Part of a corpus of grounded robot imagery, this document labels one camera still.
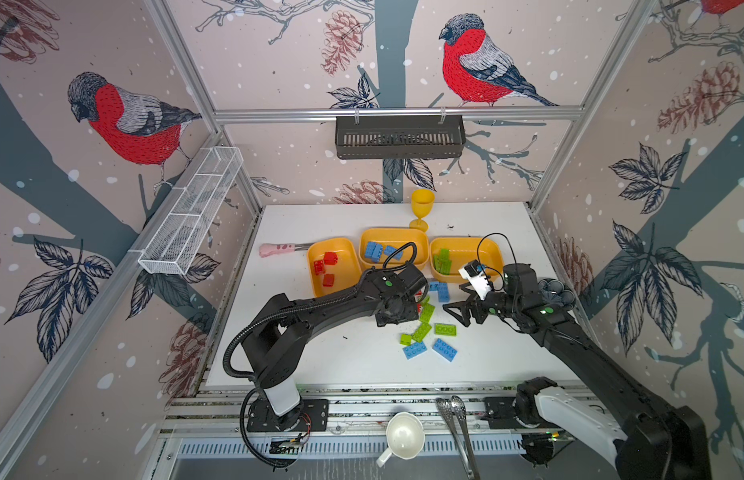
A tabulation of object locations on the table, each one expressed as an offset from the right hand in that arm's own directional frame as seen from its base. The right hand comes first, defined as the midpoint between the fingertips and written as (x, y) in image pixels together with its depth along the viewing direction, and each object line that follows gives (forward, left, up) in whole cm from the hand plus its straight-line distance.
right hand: (453, 298), depth 79 cm
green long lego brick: (-5, +8, -13) cm, 16 cm away
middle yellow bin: (+7, +11, +14) cm, 19 cm away
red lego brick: (+21, +39, -11) cm, 46 cm away
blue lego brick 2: (-9, +2, -13) cm, 16 cm away
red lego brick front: (+17, +43, -12) cm, 48 cm away
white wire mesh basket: (+6, +70, +19) cm, 72 cm away
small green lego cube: (-7, +13, -13) cm, 19 cm away
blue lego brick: (+22, +24, -11) cm, 34 cm away
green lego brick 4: (+2, +6, -14) cm, 16 cm away
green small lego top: (+5, +7, -13) cm, 15 cm away
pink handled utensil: (+23, +60, -8) cm, 65 cm away
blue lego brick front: (-9, +10, -13) cm, 19 cm away
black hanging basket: (+55, +15, +16) cm, 59 cm away
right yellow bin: (+25, -15, -11) cm, 32 cm away
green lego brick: (+19, -1, -12) cm, 23 cm away
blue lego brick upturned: (+26, +26, -11) cm, 38 cm away
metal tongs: (-25, +1, -9) cm, 26 cm away
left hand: (-4, +12, -6) cm, 14 cm away
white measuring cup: (-30, +13, -13) cm, 35 cm away
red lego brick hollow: (+12, +39, -11) cm, 42 cm away
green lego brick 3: (-3, +1, -14) cm, 14 cm away
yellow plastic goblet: (+37, +7, +1) cm, 38 cm away
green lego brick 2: (+21, +2, -10) cm, 23 cm away
